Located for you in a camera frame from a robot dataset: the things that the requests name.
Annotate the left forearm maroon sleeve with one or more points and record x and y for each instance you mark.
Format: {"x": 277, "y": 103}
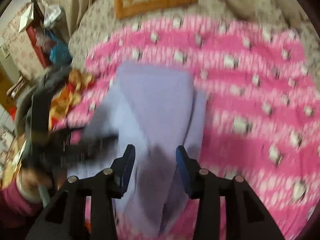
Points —
{"x": 17, "y": 206}

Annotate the lavender padded jacket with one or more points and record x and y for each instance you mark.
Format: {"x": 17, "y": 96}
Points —
{"x": 155, "y": 109}

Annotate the person's left hand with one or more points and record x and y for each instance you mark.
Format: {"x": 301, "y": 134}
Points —
{"x": 33, "y": 186}

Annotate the pink penguin quilt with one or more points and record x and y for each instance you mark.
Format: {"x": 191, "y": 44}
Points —
{"x": 262, "y": 116}

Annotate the blue plastic bag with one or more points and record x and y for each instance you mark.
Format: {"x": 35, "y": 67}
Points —
{"x": 59, "y": 54}

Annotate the grey striped garment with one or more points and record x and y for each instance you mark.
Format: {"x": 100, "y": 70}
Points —
{"x": 37, "y": 87}

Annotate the orange red patterned cloth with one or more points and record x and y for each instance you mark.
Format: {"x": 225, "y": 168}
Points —
{"x": 69, "y": 96}

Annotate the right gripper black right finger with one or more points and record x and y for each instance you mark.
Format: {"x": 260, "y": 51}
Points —
{"x": 246, "y": 215}

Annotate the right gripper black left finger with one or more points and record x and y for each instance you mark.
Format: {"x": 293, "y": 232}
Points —
{"x": 82, "y": 208}

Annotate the floral beige bed sheet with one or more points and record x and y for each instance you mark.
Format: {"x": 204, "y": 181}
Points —
{"x": 96, "y": 42}

